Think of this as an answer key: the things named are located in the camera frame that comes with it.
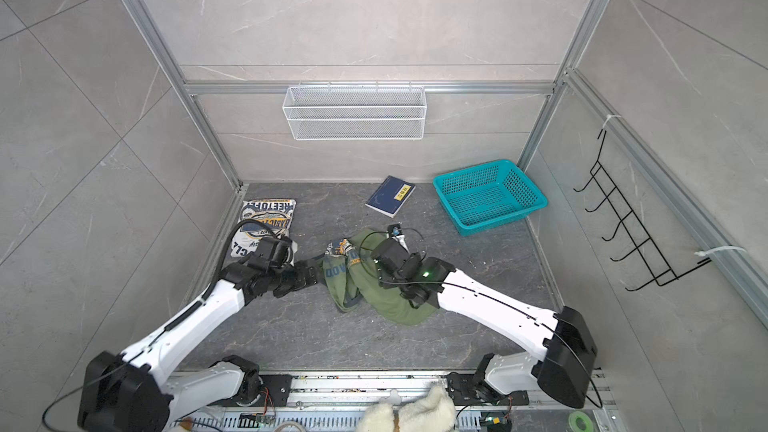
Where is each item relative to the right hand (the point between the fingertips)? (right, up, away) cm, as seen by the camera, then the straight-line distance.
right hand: (391, 262), depth 79 cm
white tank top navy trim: (-46, +11, +26) cm, 54 cm away
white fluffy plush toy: (+8, -28, -18) cm, 34 cm away
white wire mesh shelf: (-13, +48, +22) cm, 54 cm away
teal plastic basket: (+39, +20, +38) cm, 57 cm away
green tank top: (-12, -6, +7) cm, 15 cm away
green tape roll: (+45, -36, -9) cm, 59 cm away
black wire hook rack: (+55, +3, -19) cm, 58 cm away
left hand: (-22, -3, +4) cm, 23 cm away
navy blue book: (0, +20, +36) cm, 41 cm away
